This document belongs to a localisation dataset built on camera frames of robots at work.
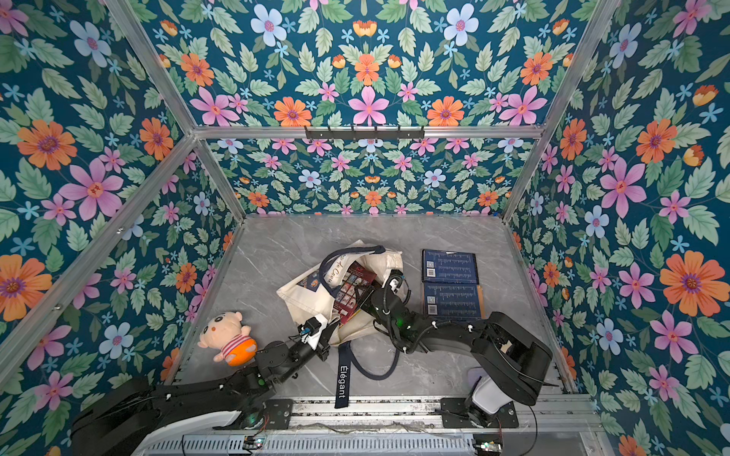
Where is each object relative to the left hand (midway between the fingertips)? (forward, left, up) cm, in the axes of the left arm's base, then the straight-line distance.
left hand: (340, 320), depth 76 cm
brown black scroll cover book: (+8, -45, -13) cm, 48 cm away
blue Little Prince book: (+22, -37, -11) cm, 45 cm away
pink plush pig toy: (+2, +34, -7) cm, 35 cm away
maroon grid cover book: (+7, -1, -5) cm, 8 cm away
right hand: (+11, -6, 0) cm, 12 cm away
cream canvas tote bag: (+6, +9, +2) cm, 11 cm away
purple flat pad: (-14, -36, -11) cm, 40 cm away
